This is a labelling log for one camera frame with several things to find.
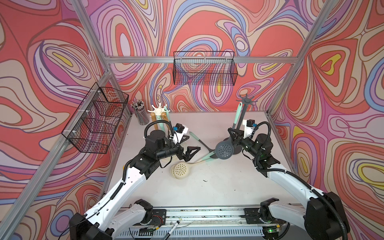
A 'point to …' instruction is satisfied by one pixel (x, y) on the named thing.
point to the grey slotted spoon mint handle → (237, 116)
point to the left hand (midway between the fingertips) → (195, 143)
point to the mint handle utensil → (210, 151)
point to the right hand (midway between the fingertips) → (228, 132)
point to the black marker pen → (172, 230)
